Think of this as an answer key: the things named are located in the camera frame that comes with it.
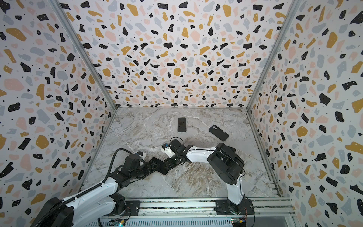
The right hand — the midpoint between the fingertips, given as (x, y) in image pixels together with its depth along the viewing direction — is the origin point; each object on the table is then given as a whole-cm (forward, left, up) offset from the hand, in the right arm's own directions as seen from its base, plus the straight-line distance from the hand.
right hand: (163, 163), depth 86 cm
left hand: (-2, +3, +2) cm, 4 cm away
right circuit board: (-28, -42, -5) cm, 51 cm away
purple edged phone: (+33, -9, -3) cm, 34 cm away
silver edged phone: (-2, +1, +2) cm, 3 cm away
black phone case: (+26, -38, -5) cm, 46 cm away
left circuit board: (-29, +19, -3) cm, 35 cm away
